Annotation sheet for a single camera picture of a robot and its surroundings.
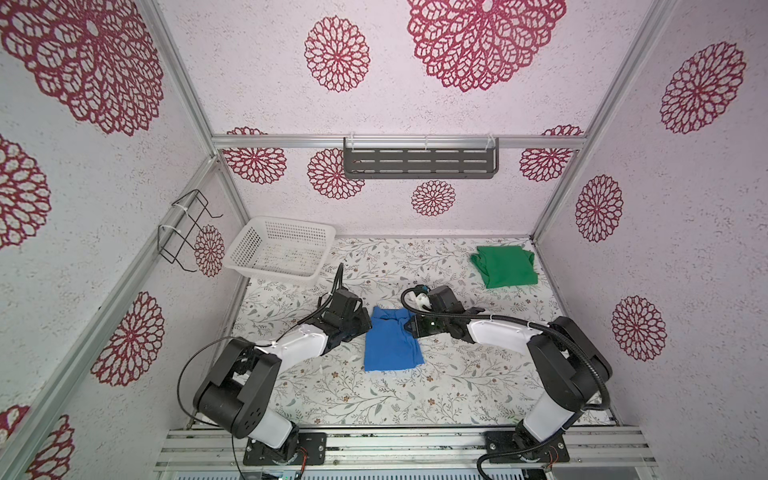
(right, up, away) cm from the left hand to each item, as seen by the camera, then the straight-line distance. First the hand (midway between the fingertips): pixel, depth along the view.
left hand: (370, 322), depth 91 cm
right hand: (+11, +1, -1) cm, 11 cm away
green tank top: (+49, +18, +19) cm, 55 cm away
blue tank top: (+5, -5, -4) cm, 8 cm away
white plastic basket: (-32, +23, +25) cm, 47 cm away
